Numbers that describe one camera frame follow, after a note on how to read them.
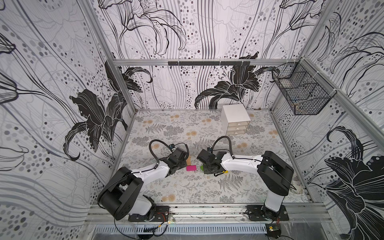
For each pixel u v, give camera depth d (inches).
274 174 17.8
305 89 34.6
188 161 35.4
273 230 27.7
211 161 25.5
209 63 35.0
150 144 27.6
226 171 33.9
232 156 22.8
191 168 34.7
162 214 28.6
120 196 16.7
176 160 27.0
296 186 30.8
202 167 31.2
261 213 28.2
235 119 37.8
